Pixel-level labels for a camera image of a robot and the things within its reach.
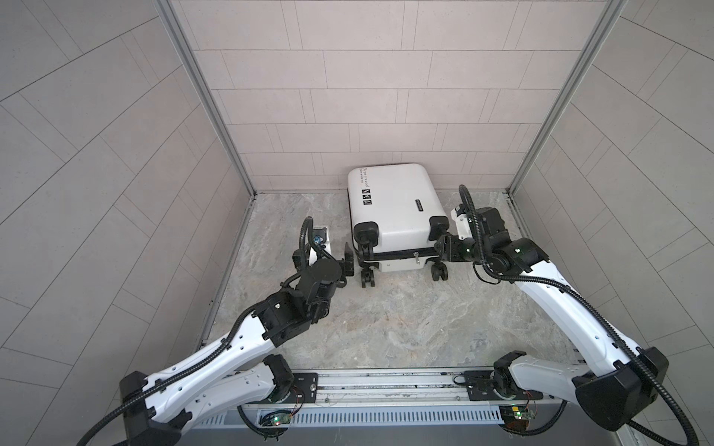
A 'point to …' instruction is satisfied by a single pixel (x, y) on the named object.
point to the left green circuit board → (281, 418)
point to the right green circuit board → (525, 414)
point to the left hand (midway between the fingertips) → (339, 244)
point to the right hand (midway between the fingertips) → (439, 245)
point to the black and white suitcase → (396, 215)
